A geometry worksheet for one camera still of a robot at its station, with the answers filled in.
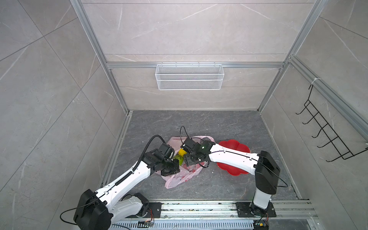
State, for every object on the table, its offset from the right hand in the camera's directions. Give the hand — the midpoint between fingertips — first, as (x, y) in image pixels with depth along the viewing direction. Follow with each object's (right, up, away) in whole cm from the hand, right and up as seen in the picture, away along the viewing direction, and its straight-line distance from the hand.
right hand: (190, 159), depth 84 cm
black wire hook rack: (+64, +9, -25) cm, 70 cm away
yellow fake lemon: (-4, +7, -17) cm, 19 cm away
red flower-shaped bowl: (+30, +6, +12) cm, 33 cm away
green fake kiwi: (-6, 0, +2) cm, 6 cm away
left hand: (-5, -3, -6) cm, 9 cm away
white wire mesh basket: (0, +54, +17) cm, 57 cm away
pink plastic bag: (-3, -8, -5) cm, 10 cm away
